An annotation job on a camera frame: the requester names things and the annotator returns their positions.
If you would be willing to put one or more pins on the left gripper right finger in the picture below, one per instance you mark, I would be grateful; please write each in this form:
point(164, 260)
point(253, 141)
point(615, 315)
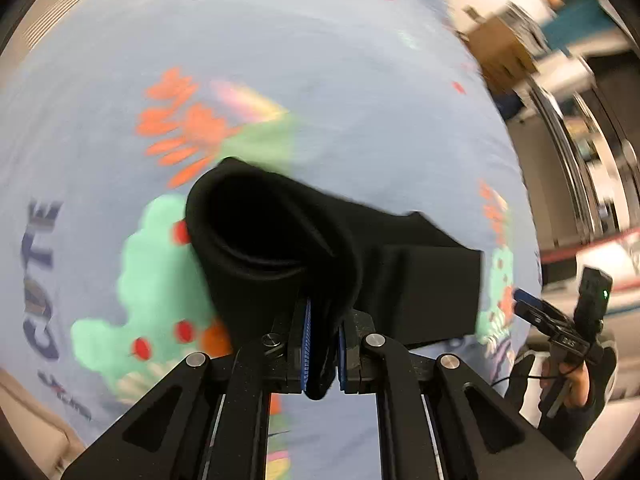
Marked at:
point(437, 419)

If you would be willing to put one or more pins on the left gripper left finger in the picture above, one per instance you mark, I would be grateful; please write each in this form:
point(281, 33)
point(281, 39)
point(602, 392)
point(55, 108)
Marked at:
point(207, 418)

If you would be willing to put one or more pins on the black pants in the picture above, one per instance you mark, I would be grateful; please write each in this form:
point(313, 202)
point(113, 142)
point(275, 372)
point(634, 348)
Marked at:
point(270, 247)

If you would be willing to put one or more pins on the right hand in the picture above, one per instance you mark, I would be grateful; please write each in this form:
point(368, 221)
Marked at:
point(578, 382)

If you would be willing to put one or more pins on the desk with glass edge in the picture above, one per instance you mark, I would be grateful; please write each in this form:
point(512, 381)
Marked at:
point(580, 172)

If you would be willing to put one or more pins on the white printer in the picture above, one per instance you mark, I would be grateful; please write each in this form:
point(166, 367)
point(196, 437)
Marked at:
point(523, 26)

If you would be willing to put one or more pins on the teal curtain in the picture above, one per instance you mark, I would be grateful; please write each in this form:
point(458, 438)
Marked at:
point(582, 27)

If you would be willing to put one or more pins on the blue patterned bed sheet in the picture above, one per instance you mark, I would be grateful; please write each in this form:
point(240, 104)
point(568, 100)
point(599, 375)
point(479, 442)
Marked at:
point(120, 105)

